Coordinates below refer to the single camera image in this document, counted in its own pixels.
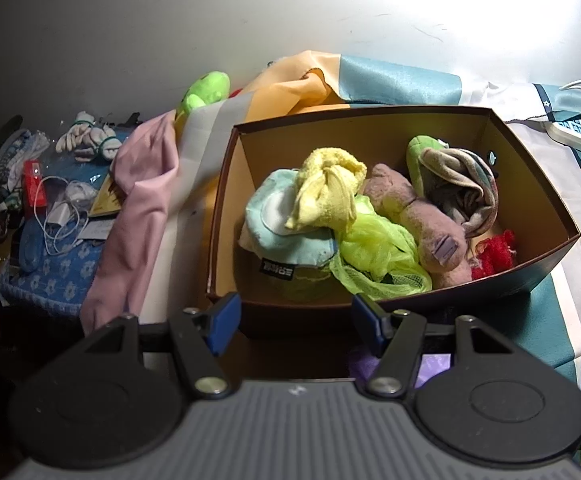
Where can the dusty pink plush toy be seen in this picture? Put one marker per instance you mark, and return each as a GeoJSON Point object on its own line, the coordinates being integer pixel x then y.
{"type": "Point", "coordinates": [420, 215]}

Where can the blue white knit cloth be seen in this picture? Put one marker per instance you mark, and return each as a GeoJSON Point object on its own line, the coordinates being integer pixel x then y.
{"type": "Point", "coordinates": [18, 152]}

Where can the grey pink striped cloth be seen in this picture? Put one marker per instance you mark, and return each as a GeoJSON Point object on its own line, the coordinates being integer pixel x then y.
{"type": "Point", "coordinates": [470, 175]}

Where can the blue patterned mat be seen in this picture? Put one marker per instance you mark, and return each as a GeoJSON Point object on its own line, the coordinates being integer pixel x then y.
{"type": "Point", "coordinates": [55, 275]}

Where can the bundle of white knit gloves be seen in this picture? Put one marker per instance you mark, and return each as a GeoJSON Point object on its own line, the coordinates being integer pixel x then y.
{"type": "Point", "coordinates": [83, 135]}

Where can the yellow towel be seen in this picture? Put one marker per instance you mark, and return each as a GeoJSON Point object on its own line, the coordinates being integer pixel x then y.
{"type": "Point", "coordinates": [325, 185]}

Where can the white power strip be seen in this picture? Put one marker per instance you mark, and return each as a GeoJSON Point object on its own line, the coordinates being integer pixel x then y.
{"type": "Point", "coordinates": [578, 137]}

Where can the red packet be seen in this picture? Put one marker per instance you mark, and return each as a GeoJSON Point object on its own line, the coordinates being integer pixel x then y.
{"type": "Point", "coordinates": [34, 185]}

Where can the bright green frog plush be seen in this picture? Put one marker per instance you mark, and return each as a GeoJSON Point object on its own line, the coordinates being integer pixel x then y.
{"type": "Point", "coordinates": [208, 87]}

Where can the neon green mesh pouf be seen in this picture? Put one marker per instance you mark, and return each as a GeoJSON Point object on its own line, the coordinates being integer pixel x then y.
{"type": "Point", "coordinates": [375, 255]}

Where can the small red plush piece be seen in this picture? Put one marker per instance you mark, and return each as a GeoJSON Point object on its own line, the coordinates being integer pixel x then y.
{"type": "Point", "coordinates": [235, 92]}

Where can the green fabric item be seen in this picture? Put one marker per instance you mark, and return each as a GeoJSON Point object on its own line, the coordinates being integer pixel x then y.
{"type": "Point", "coordinates": [310, 285]}

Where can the red fluffy toy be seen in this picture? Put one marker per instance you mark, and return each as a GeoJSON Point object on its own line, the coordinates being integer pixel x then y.
{"type": "Point", "coordinates": [495, 255]}

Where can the teal grey striped bedsheet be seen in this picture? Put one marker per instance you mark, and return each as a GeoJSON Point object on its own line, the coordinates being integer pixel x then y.
{"type": "Point", "coordinates": [395, 80]}

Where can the light blue plush hat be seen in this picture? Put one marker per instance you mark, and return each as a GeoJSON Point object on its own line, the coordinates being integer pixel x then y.
{"type": "Point", "coordinates": [265, 210]}

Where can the purple cloth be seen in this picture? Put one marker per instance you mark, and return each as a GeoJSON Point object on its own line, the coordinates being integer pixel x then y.
{"type": "Point", "coordinates": [435, 365]}

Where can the green avocado plush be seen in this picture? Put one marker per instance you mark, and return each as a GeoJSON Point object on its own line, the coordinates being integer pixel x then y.
{"type": "Point", "coordinates": [415, 157]}

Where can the black clip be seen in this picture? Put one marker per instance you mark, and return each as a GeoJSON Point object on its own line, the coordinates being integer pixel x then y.
{"type": "Point", "coordinates": [130, 120]}

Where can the yellow book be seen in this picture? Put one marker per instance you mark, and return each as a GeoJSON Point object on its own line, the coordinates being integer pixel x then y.
{"type": "Point", "coordinates": [103, 202]}

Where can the black white striped socks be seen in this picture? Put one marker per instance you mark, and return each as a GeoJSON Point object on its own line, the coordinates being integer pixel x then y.
{"type": "Point", "coordinates": [0, 205]}

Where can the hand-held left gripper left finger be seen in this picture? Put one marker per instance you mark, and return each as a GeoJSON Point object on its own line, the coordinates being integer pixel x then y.
{"type": "Point", "coordinates": [223, 322]}

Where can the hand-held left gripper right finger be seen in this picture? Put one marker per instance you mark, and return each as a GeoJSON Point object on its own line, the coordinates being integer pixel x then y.
{"type": "Point", "coordinates": [370, 320]}

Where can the white paper card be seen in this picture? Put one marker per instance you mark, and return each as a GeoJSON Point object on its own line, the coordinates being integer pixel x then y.
{"type": "Point", "coordinates": [98, 230]}

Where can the brown cardboard box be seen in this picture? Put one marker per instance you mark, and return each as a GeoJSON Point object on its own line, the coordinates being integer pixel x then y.
{"type": "Point", "coordinates": [320, 140]}

